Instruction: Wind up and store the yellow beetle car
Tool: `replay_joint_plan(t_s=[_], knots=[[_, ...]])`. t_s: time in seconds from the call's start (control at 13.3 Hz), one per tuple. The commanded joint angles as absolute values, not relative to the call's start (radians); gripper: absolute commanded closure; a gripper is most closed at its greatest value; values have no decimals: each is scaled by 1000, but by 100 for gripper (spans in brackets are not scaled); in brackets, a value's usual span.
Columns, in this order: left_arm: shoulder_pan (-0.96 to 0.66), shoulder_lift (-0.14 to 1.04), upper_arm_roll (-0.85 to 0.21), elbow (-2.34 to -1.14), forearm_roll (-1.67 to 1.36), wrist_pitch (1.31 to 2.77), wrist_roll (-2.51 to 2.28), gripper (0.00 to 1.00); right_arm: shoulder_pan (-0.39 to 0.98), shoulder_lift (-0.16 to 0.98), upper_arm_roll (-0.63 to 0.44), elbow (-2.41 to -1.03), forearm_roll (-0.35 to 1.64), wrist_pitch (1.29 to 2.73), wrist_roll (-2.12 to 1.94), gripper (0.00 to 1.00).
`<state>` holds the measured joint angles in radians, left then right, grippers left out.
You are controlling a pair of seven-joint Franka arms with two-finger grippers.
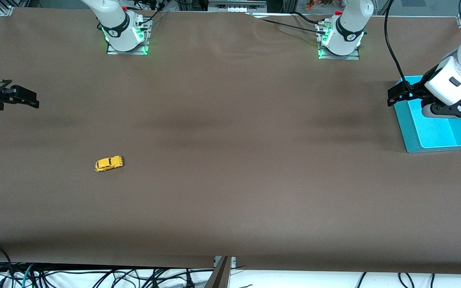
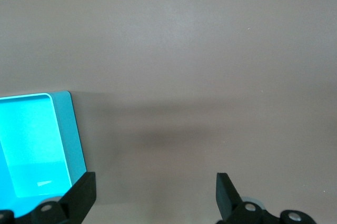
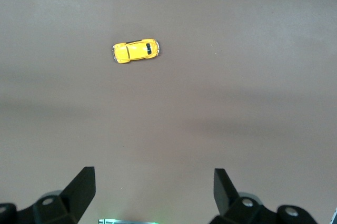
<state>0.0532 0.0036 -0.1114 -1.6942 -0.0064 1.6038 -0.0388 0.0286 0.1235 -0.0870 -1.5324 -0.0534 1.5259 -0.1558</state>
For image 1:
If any teal plastic bin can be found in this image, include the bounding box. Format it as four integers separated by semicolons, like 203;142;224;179
394;75;461;154

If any black cable across table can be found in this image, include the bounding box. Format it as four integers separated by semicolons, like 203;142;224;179
247;12;327;35

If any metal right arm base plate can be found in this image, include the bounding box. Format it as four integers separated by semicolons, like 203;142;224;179
106;18;151;56

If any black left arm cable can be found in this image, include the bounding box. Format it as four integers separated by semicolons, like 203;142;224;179
383;0;415;94

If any brown table cover sheet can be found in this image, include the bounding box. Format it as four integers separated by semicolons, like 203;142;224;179
0;7;461;275

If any grey background device box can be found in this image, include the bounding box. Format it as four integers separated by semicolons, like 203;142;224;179
208;0;267;12

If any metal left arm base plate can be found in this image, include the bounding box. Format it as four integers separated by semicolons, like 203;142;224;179
318;22;361;60

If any yellow beetle toy car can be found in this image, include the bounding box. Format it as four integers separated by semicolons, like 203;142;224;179
94;156;124;172

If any teal floor cable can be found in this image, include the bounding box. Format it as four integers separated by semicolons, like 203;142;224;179
22;263;35;288

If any grey metal table beam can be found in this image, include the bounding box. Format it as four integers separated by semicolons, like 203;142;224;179
204;256;237;288

